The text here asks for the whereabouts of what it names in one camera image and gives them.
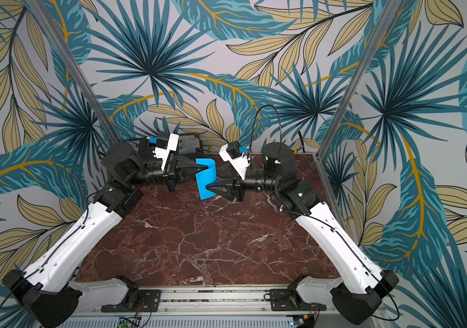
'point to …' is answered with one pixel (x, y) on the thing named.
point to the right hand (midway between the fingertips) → (210, 178)
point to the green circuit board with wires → (122, 326)
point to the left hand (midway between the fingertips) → (204, 171)
